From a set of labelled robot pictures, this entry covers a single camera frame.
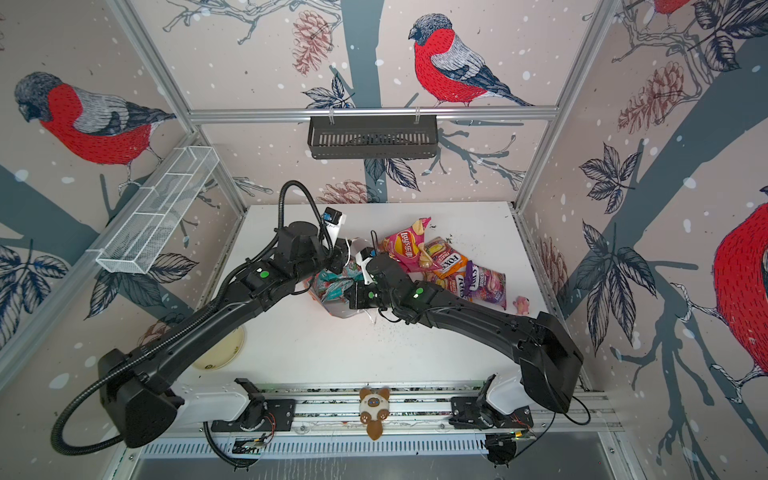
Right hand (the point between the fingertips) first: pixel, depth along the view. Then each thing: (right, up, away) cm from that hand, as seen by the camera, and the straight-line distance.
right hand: (339, 297), depth 75 cm
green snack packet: (-5, +1, +13) cm, 14 cm away
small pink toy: (+54, -6, +15) cm, 56 cm away
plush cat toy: (+9, -28, -3) cm, 29 cm away
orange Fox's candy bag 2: (+34, 0, +20) cm, 39 cm away
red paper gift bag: (-3, -6, +14) cm, 16 cm away
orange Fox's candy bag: (+30, +8, +26) cm, 40 cm away
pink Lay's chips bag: (+18, +12, +20) cm, 29 cm away
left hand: (+3, +14, -2) cm, 15 cm away
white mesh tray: (-50, +23, +4) cm, 55 cm away
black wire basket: (+6, +52, +31) cm, 61 cm away
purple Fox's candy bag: (+43, 0, +19) cm, 47 cm away
